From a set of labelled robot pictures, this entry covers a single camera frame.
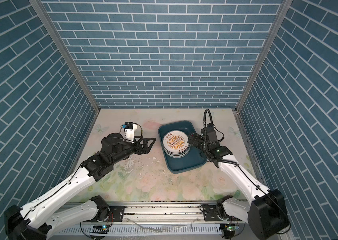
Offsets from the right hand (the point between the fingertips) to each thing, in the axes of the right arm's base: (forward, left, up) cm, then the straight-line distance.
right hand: (192, 136), depth 83 cm
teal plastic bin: (-5, -3, -17) cm, 18 cm away
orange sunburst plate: (+4, +10, -12) cm, 16 cm away
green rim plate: (-5, +8, -14) cm, 17 cm away
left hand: (-10, +21, +10) cm, 25 cm away
